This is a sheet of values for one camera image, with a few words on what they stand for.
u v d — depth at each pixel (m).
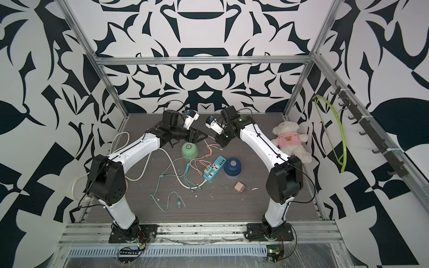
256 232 0.74
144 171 0.91
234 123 0.60
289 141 0.96
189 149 0.90
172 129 0.74
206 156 0.92
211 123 0.74
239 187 0.87
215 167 0.91
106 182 0.47
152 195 0.85
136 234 0.68
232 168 0.84
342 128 0.68
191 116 0.77
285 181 0.46
